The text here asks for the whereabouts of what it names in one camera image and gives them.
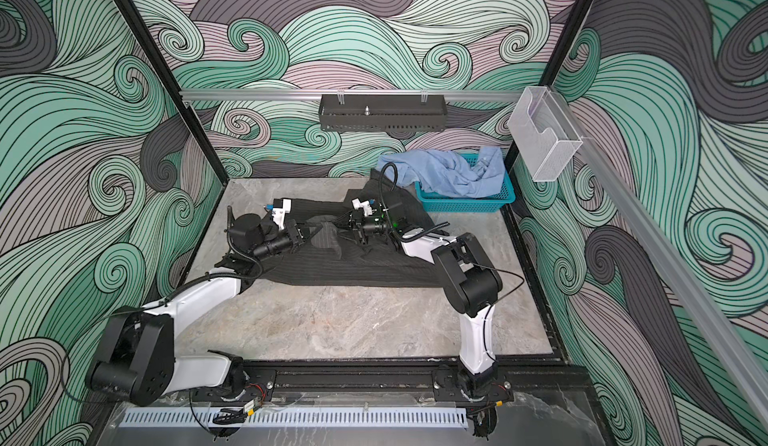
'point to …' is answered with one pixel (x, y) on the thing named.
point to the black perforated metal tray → (382, 112)
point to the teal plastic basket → (434, 202)
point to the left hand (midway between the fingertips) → (323, 225)
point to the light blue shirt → (477, 173)
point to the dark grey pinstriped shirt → (331, 255)
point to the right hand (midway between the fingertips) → (333, 229)
